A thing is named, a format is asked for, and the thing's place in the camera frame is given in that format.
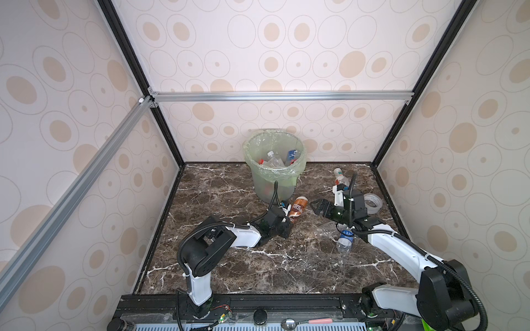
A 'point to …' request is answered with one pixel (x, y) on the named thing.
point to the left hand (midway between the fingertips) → (297, 222)
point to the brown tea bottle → (299, 204)
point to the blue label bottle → (292, 155)
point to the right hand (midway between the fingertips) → (319, 205)
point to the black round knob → (260, 316)
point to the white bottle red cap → (261, 161)
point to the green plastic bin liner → (257, 145)
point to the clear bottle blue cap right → (346, 239)
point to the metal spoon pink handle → (290, 323)
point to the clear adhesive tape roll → (373, 203)
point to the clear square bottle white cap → (274, 161)
